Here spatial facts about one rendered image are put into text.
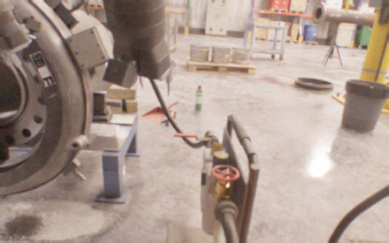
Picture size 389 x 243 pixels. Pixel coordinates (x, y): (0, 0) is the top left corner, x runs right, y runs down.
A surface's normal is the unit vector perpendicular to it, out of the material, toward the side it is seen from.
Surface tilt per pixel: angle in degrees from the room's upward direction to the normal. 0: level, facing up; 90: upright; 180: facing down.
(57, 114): 90
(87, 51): 90
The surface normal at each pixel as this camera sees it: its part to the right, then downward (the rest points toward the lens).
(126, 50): -0.40, 0.61
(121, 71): -0.26, -0.09
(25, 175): 0.04, 0.36
